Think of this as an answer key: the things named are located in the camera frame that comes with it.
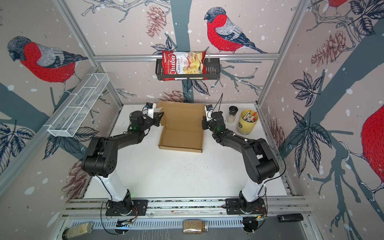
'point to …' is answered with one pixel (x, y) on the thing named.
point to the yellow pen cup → (247, 122)
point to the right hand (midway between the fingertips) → (201, 118)
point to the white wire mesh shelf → (68, 121)
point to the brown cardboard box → (181, 127)
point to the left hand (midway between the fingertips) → (162, 112)
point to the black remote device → (290, 217)
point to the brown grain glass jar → (194, 226)
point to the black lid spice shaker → (233, 110)
